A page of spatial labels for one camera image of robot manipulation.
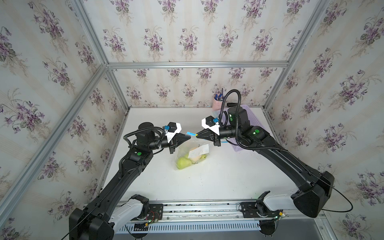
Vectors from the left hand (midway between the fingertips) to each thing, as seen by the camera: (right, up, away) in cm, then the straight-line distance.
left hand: (189, 138), depth 66 cm
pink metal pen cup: (+20, +20, +48) cm, 55 cm away
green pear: (-4, -15, +15) cm, 22 cm away
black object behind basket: (+33, +21, +57) cm, 69 cm away
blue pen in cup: (+23, +28, +49) cm, 61 cm away
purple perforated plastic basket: (+46, +8, +39) cm, 61 cm away
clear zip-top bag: (+2, -8, +8) cm, 11 cm away
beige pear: (+3, -13, +15) cm, 20 cm away
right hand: (+5, +2, 0) cm, 6 cm away
